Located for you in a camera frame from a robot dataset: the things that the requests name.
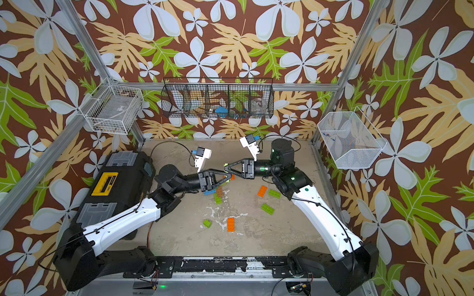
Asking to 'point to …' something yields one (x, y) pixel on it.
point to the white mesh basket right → (352, 140)
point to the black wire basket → (221, 97)
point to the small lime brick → (207, 223)
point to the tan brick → (220, 192)
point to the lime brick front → (218, 200)
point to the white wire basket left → (113, 109)
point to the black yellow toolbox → (123, 179)
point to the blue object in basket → (221, 111)
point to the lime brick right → (274, 193)
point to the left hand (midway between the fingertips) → (230, 176)
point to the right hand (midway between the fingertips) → (227, 170)
